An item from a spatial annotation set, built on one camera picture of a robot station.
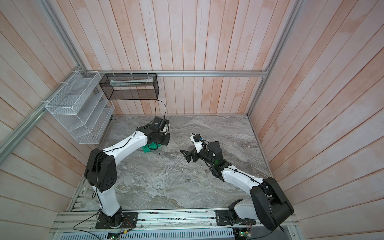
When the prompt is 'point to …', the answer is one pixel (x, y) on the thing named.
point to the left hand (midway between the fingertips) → (167, 141)
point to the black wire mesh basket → (130, 86)
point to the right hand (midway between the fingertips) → (188, 145)
